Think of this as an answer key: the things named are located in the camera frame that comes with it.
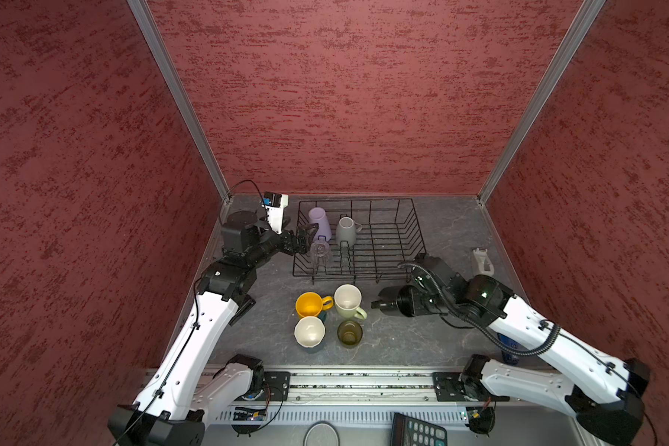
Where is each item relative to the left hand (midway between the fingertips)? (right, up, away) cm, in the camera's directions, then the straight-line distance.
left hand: (302, 228), depth 70 cm
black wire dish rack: (+17, -5, +35) cm, 39 cm away
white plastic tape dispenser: (+62, -11, +30) cm, 70 cm away
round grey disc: (+5, -52, -2) cm, 52 cm away
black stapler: (-20, -24, +15) cm, 35 cm away
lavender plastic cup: (+2, +4, +25) cm, 25 cm away
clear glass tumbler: (+3, -9, +22) cm, 24 cm away
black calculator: (+27, -50, -3) cm, 57 cm away
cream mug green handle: (+12, -24, +18) cm, 32 cm away
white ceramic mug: (+12, -2, +26) cm, 29 cm away
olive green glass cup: (+13, -33, +13) cm, 38 cm away
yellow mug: (0, -24, +16) cm, 29 cm away
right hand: (+29, -21, +2) cm, 36 cm away
